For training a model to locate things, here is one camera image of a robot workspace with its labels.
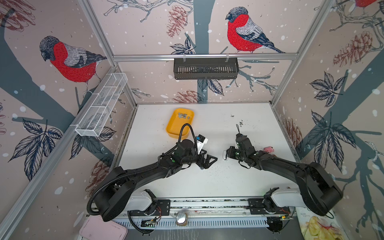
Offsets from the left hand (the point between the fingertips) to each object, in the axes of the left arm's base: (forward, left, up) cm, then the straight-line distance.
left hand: (212, 157), depth 76 cm
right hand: (+8, -10, -11) cm, 17 cm away
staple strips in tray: (+41, +18, -15) cm, 47 cm away
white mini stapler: (+7, -9, -13) cm, 17 cm away
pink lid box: (-28, +55, -13) cm, 63 cm away
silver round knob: (-25, +15, -9) cm, 31 cm away
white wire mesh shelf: (+24, +60, +16) cm, 66 cm away
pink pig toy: (+10, -38, -12) cm, 41 cm away
